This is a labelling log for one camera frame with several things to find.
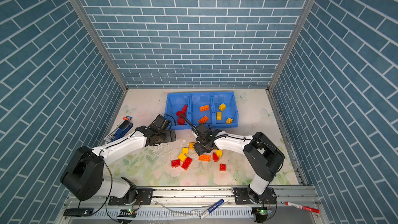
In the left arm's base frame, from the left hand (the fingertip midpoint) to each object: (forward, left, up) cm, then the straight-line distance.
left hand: (172, 137), depth 89 cm
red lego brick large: (+22, -5, -3) cm, 23 cm away
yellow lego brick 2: (+17, -28, -2) cm, 33 cm away
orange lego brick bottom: (-10, -19, -5) cm, 22 cm away
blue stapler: (+5, +34, -3) cm, 35 cm away
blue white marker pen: (-35, -20, -3) cm, 41 cm away
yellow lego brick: (+25, -31, -2) cm, 40 cm away
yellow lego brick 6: (-8, -27, -3) cm, 28 cm away
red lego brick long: (-14, -9, -4) cm, 17 cm away
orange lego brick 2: (+15, -18, -4) cm, 24 cm away
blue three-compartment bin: (+25, -27, -5) cm, 37 cm away
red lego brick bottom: (+20, -1, -4) cm, 20 cm away
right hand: (-4, -16, -4) cm, 17 cm away
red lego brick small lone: (-15, -28, -4) cm, 33 cm away
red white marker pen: (-33, -64, -3) cm, 72 cm away
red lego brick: (+15, -3, -5) cm, 15 cm away
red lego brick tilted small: (-10, -25, -3) cm, 27 cm away
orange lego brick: (+23, -18, -2) cm, 29 cm away
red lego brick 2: (-13, -2, -5) cm, 14 cm away
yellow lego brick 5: (-7, -7, -3) cm, 10 cm away
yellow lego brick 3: (+13, -34, -1) cm, 37 cm away
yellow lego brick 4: (-10, -6, -3) cm, 12 cm away
